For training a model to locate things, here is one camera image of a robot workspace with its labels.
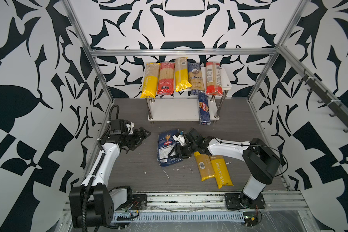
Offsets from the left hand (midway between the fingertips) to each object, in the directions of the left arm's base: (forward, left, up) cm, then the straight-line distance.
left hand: (144, 135), depth 83 cm
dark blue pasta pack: (+20, -38, -4) cm, 43 cm away
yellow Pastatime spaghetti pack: (-18, -43, -13) cm, 48 cm away
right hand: (-9, -14, -6) cm, 18 cm away
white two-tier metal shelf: (+30, -24, -10) cm, 40 cm away
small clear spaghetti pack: (-15, -34, -12) cm, 39 cm away
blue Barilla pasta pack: (-3, -12, -5) cm, 13 cm away
